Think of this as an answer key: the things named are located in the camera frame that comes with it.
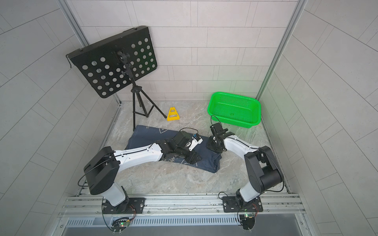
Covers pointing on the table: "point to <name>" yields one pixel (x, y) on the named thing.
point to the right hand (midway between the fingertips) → (207, 146)
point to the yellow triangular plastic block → (173, 114)
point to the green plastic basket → (234, 109)
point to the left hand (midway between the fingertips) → (201, 156)
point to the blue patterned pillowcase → (140, 135)
